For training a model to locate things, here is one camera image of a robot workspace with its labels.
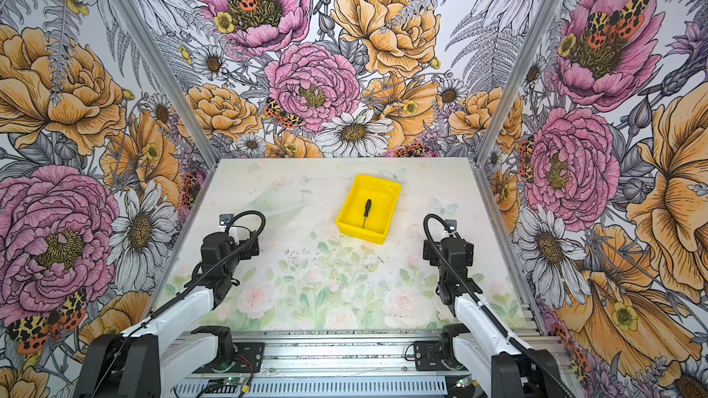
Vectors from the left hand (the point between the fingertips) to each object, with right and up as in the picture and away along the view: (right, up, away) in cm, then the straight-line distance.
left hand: (240, 240), depth 89 cm
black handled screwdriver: (+41, +8, +16) cm, 44 cm away
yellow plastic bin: (+47, +14, +18) cm, 52 cm away
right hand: (+65, -2, -1) cm, 65 cm away
